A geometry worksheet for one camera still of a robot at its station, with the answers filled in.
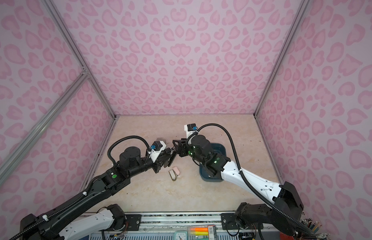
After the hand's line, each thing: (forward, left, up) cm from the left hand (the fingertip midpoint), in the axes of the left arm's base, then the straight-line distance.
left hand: (169, 150), depth 70 cm
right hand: (+5, -3, +1) cm, 6 cm away
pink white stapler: (-2, 0, -22) cm, 22 cm away
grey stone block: (+24, +10, -24) cm, 35 cm away
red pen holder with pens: (-29, -58, -11) cm, 66 cm away
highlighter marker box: (-30, -14, -24) cm, 41 cm away
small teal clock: (-31, -4, -24) cm, 39 cm away
